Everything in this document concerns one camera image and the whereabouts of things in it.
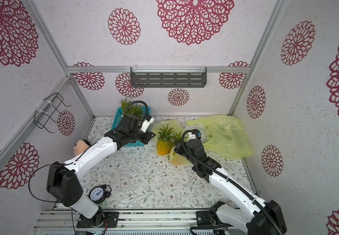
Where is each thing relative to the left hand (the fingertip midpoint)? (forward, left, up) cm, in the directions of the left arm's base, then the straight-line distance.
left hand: (154, 135), depth 82 cm
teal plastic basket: (+22, +30, -12) cm, 39 cm away
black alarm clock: (-27, +30, -18) cm, 44 cm away
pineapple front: (-1, -13, -1) cm, 13 cm away
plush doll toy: (0, +48, -12) cm, 49 cm away
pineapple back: (+25, +16, -3) cm, 30 cm away
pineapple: (0, -6, -10) cm, 11 cm away
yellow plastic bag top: (-9, -13, -11) cm, 19 cm away
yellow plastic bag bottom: (+9, -48, -18) cm, 52 cm away
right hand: (-6, -11, +3) cm, 13 cm away
